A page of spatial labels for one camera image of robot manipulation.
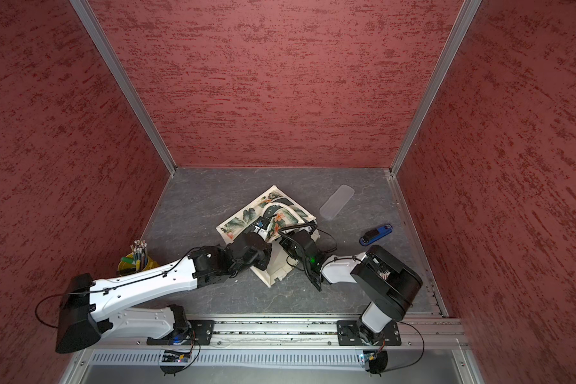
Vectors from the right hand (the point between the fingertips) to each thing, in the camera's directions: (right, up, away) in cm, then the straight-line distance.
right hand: (274, 236), depth 87 cm
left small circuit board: (-31, -35, -15) cm, 49 cm away
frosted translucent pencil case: (+27, +12, +22) cm, 37 cm away
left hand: (-1, -2, -11) cm, 12 cm away
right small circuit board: (+31, -34, -15) cm, 49 cm away
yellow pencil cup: (-44, -6, -12) cm, 46 cm away
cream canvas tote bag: (-1, +9, -3) cm, 10 cm away
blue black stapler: (+40, -1, +9) cm, 41 cm away
